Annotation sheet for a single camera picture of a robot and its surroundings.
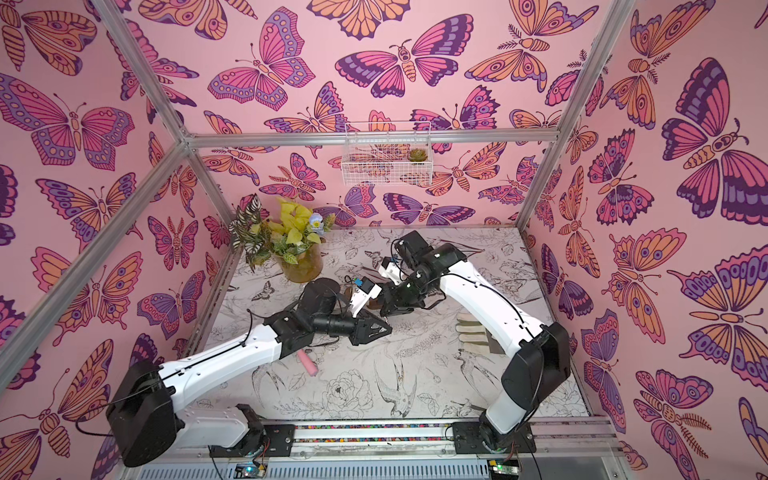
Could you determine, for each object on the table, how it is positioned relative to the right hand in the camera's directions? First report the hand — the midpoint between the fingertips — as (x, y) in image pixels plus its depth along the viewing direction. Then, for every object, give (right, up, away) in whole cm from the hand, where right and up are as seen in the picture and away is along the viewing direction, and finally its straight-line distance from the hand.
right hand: (384, 309), depth 74 cm
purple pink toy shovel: (-22, -17, +10) cm, 30 cm away
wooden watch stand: (-2, +3, -7) cm, 8 cm away
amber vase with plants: (-28, +19, +14) cm, 36 cm away
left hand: (+2, -4, -3) cm, 6 cm away
